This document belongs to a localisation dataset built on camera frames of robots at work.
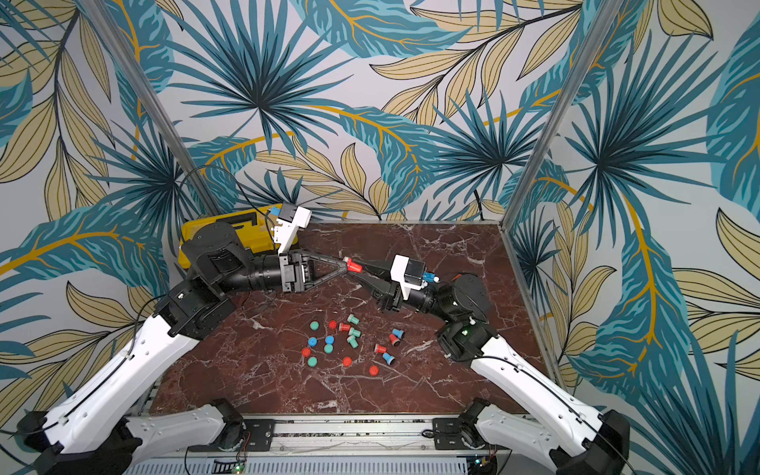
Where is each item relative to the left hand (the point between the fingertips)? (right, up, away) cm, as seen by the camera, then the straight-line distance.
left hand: (342, 275), depth 49 cm
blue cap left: (-14, -23, +39) cm, 48 cm away
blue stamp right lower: (+8, -26, +36) cm, 45 cm away
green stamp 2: (-2, -23, +39) cm, 45 cm away
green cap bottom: (-14, -28, +36) cm, 48 cm away
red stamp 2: (+10, -22, +39) cm, 46 cm away
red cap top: (-9, -19, +44) cm, 48 cm away
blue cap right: (-9, -23, +41) cm, 48 cm away
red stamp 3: (+6, -24, +37) cm, 45 cm away
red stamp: (-5, -19, +41) cm, 45 cm away
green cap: (-15, -19, +43) cm, 49 cm away
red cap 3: (+4, -30, +35) cm, 46 cm away
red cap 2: (-3, -28, +37) cm, 46 cm away
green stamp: (-2, -20, +41) cm, 45 cm away
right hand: (+2, +2, +2) cm, 3 cm away
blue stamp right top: (+12, -21, +41) cm, 47 cm away
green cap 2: (-9, -25, +39) cm, 47 cm away
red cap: (-15, -26, +38) cm, 48 cm away
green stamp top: (-2, -17, +43) cm, 46 cm away
